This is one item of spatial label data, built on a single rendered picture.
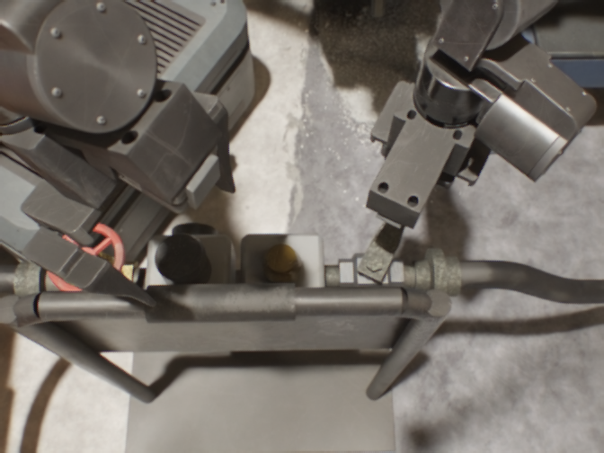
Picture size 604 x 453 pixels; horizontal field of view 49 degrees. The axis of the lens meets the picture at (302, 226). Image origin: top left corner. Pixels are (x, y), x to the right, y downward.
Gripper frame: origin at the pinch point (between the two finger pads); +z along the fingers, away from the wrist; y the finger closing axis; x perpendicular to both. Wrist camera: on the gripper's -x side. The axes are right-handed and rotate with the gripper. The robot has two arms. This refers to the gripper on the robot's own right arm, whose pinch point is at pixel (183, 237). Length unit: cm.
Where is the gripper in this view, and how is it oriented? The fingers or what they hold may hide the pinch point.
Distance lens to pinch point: 46.0
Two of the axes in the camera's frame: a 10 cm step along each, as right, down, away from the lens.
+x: -7.4, -2.3, 6.3
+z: 4.3, 5.6, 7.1
